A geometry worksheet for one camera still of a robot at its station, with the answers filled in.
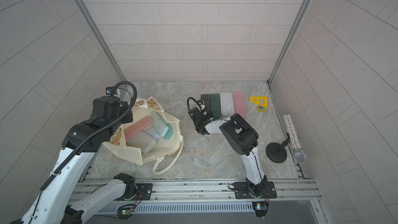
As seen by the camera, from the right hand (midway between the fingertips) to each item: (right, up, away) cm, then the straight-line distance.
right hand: (204, 112), depth 101 cm
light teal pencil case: (-23, -6, -19) cm, 30 cm away
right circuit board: (+26, -38, -33) cm, 57 cm away
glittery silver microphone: (+38, -12, -41) cm, 57 cm away
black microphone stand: (+38, -19, -20) cm, 47 cm away
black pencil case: (+2, +9, +3) cm, 10 cm away
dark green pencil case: (+8, +4, -2) cm, 9 cm away
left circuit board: (-32, -37, -38) cm, 62 cm away
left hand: (-31, +7, -34) cm, 47 cm away
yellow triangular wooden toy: (+40, +7, +4) cm, 41 cm away
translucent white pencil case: (-30, -12, -21) cm, 39 cm away
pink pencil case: (+25, +5, +3) cm, 25 cm away
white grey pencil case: (+15, +3, -2) cm, 16 cm away
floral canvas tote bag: (-18, -16, -25) cm, 35 cm away
